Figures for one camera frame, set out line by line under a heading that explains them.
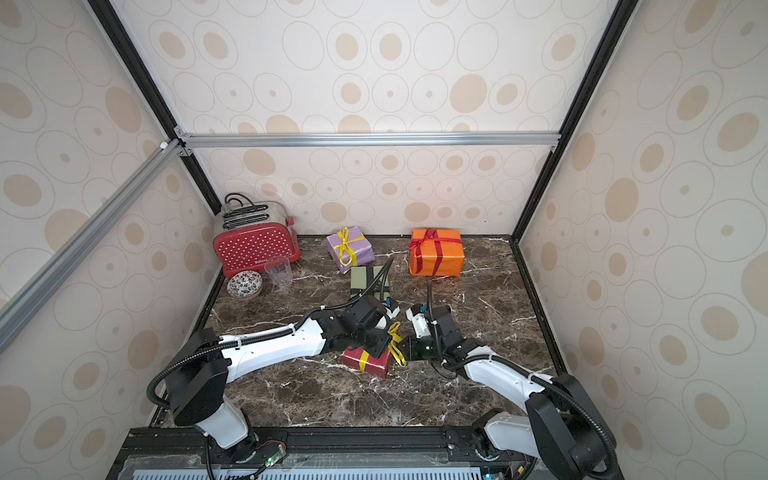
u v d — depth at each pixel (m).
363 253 1.07
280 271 1.06
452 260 1.00
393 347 0.81
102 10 0.67
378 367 0.80
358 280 1.01
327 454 0.73
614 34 0.71
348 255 1.03
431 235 1.06
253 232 0.98
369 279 1.00
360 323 0.64
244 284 1.03
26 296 0.52
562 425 0.42
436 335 0.66
